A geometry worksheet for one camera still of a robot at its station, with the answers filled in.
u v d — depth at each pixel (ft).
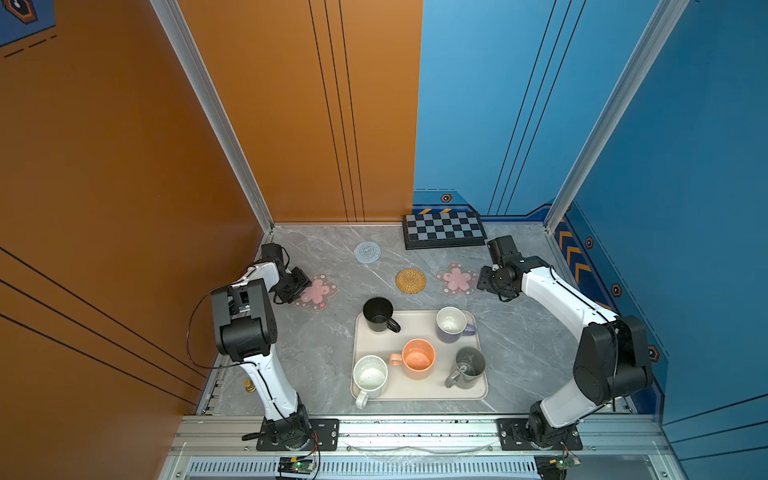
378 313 2.95
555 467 2.31
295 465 2.32
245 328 1.73
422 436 2.46
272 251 2.73
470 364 2.66
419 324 3.11
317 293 3.28
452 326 3.00
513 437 2.38
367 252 3.67
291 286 2.86
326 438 2.41
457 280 3.38
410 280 3.36
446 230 3.71
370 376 2.67
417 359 2.78
